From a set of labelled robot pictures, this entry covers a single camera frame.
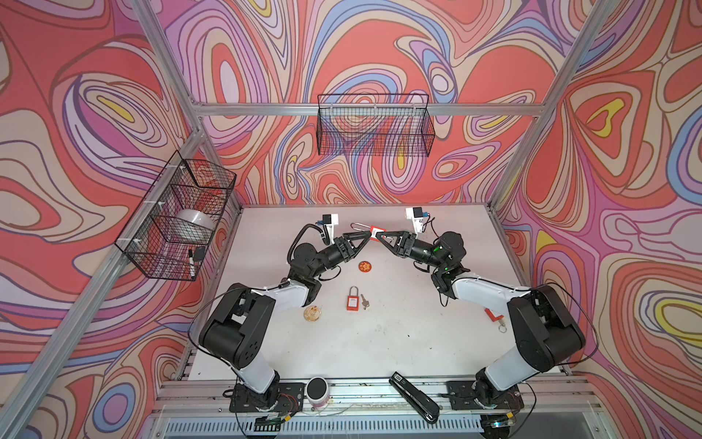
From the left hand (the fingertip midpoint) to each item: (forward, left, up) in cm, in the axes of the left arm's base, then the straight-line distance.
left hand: (371, 240), depth 74 cm
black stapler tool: (-37, -13, -22) cm, 45 cm away
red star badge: (+8, +1, -27) cm, 28 cm away
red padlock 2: (-5, +5, -26) cm, 27 cm away
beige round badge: (-10, +19, -27) cm, 34 cm away
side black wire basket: (+2, +56, +1) cm, 56 cm away
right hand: (0, -1, -1) cm, 2 cm away
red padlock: (+2, -1, +2) cm, 3 cm away
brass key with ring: (-6, +1, -27) cm, 28 cm away
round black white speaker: (-33, +15, -23) cm, 42 cm away
